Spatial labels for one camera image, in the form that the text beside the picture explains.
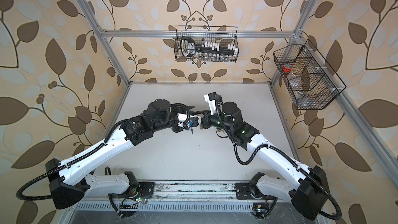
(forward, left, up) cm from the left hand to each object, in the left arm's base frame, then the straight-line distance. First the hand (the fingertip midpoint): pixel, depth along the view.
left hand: (193, 108), depth 67 cm
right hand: (-2, 0, -3) cm, 3 cm away
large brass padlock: (+8, -3, -31) cm, 33 cm away
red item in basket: (+31, -51, -1) cm, 59 cm away
